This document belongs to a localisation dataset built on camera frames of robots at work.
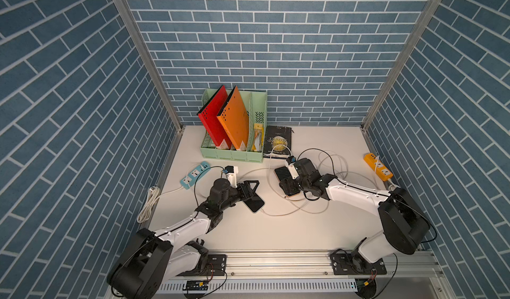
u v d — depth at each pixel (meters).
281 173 0.89
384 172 0.97
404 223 0.44
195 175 0.96
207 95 1.02
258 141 1.08
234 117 0.94
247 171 1.00
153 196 0.91
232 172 0.77
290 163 0.80
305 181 0.68
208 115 0.87
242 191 0.74
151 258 0.41
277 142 1.09
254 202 0.91
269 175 0.97
